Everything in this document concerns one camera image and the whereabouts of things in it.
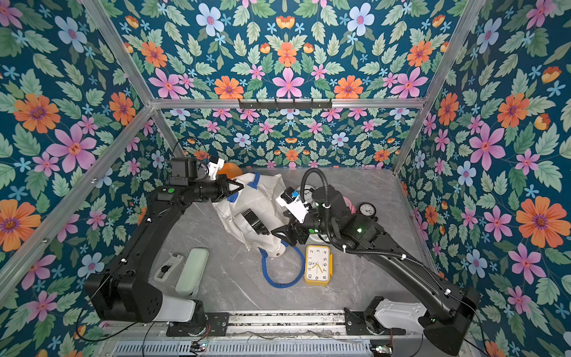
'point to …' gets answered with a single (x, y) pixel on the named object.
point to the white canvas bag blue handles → (261, 192)
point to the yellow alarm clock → (318, 265)
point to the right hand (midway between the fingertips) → (286, 214)
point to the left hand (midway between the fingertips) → (243, 184)
